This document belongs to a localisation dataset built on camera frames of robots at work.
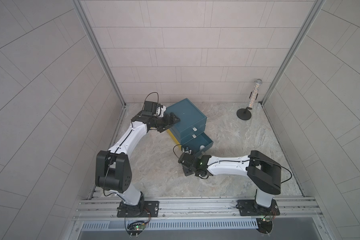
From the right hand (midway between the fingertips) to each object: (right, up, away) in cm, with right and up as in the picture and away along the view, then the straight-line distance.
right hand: (185, 169), depth 86 cm
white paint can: (+10, +12, +4) cm, 16 cm away
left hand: (-5, +28, -1) cm, 28 cm away
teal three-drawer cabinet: (+3, +23, -8) cm, 24 cm away
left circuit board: (-22, -18, -21) cm, 35 cm away
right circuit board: (+37, -21, -17) cm, 46 cm away
